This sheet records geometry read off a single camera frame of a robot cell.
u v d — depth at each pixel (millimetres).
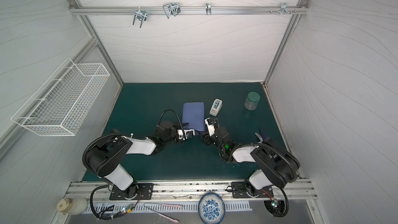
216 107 1022
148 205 704
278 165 444
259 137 912
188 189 752
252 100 985
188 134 766
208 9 781
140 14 778
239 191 733
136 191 673
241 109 1061
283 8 765
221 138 661
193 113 950
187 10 793
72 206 638
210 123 765
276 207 723
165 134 721
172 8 764
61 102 687
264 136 935
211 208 689
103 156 466
